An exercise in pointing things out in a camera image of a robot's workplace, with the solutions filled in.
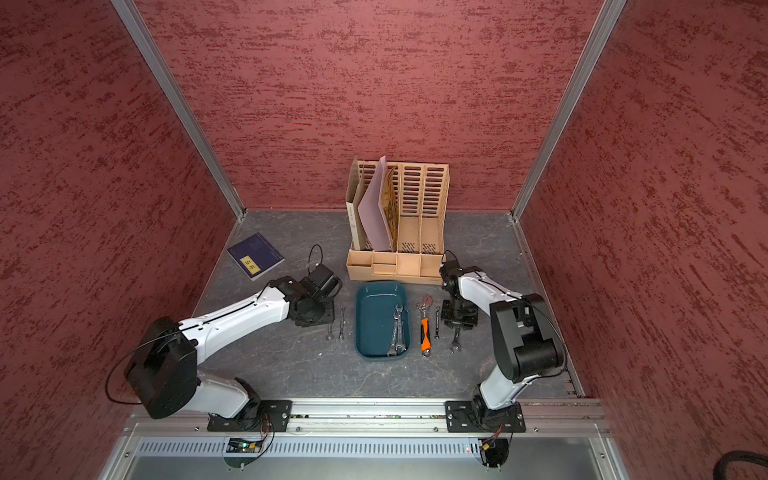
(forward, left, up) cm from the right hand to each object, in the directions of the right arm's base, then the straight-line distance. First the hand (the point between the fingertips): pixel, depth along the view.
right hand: (457, 329), depth 89 cm
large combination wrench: (-6, +20, 0) cm, 21 cm away
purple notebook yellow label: (+28, +69, +2) cm, 75 cm away
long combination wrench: (-5, +18, +1) cm, 18 cm away
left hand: (+1, +40, +6) cm, 40 cm away
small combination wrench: (-1, +39, 0) cm, 39 cm away
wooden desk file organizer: (+47, +9, +11) cm, 49 cm away
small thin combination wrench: (+3, +35, +1) cm, 35 cm away
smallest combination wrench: (+7, +5, -1) cm, 9 cm away
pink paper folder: (+31, +24, +21) cm, 45 cm away
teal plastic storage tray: (+9, +25, +2) cm, 26 cm away
